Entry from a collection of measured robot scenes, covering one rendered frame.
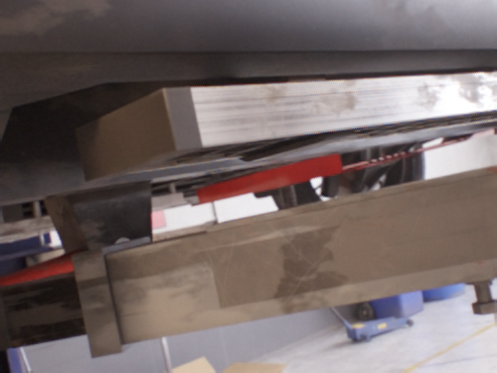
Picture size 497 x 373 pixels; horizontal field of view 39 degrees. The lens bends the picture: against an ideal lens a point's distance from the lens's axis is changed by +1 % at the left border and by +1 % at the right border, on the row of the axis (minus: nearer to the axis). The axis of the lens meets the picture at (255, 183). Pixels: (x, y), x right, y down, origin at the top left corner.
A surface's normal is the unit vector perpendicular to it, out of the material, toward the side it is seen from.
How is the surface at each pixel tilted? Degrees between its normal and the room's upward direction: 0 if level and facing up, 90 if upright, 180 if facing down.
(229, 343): 90
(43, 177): 90
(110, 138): 90
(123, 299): 90
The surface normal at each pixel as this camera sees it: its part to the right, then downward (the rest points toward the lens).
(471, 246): -0.17, 0.00
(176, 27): 0.66, 0.41
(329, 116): 0.65, -0.18
